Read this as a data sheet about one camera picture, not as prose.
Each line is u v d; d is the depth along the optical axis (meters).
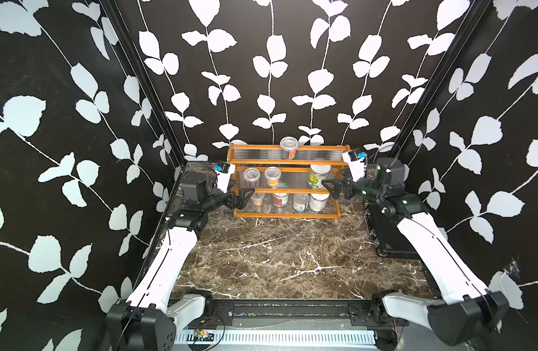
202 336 0.70
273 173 0.89
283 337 0.70
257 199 0.97
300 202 0.97
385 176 0.54
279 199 0.97
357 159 0.60
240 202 0.66
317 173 0.86
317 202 0.95
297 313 0.75
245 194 0.66
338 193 0.64
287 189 0.95
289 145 0.80
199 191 0.55
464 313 0.37
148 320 0.37
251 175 0.88
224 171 0.63
